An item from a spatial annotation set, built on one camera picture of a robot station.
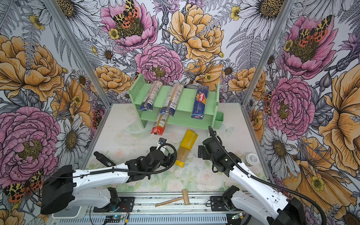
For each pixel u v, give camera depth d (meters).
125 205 0.73
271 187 0.45
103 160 0.89
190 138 0.98
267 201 0.42
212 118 0.82
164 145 0.67
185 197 0.76
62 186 0.41
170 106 0.79
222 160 0.57
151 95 0.84
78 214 0.67
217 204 0.73
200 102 0.79
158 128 0.87
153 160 0.59
